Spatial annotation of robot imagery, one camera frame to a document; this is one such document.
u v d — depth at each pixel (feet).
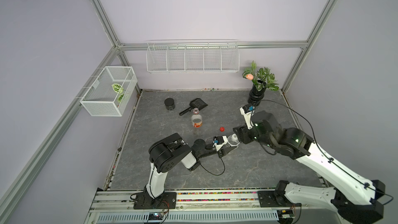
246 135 1.90
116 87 2.59
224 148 2.42
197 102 3.62
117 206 2.39
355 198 1.27
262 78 2.90
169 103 3.57
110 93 2.64
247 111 1.87
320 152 1.39
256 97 3.45
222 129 3.23
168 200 2.43
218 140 2.27
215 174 2.35
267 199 2.43
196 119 2.96
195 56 3.25
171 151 1.75
